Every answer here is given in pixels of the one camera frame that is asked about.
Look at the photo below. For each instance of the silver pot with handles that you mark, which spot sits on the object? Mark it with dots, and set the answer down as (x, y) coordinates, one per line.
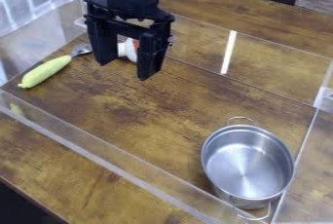
(248, 166)

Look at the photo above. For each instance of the green handled metal spoon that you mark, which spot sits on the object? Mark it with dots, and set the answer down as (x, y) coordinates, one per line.
(45, 70)

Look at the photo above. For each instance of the clear acrylic front barrier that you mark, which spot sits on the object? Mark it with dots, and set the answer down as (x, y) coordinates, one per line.
(170, 188)

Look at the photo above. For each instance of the clear acrylic triangular bracket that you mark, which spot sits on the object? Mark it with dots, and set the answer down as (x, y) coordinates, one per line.
(80, 21)

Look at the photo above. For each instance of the clear acrylic right barrier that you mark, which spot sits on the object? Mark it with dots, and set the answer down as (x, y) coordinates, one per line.
(306, 204)

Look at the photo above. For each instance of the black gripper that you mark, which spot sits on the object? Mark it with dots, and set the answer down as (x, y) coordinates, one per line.
(133, 18)

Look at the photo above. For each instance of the clear acrylic barrier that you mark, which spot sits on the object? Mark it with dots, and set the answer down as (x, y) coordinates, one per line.
(306, 204)
(170, 188)

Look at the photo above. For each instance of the red and white toy mushroom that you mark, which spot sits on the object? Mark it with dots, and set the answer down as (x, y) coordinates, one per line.
(128, 49)

